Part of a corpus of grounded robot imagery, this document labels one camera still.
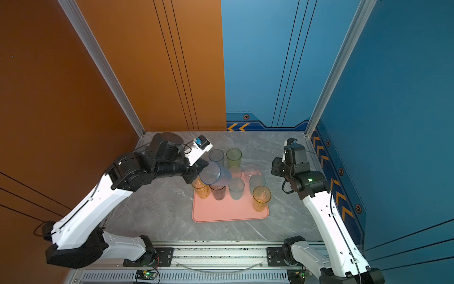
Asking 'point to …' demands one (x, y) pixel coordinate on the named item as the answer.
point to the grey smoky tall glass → (219, 191)
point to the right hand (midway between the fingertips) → (277, 162)
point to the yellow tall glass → (201, 189)
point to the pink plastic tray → (228, 209)
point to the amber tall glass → (261, 196)
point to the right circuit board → (298, 276)
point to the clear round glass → (251, 170)
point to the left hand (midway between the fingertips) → (207, 160)
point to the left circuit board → (145, 275)
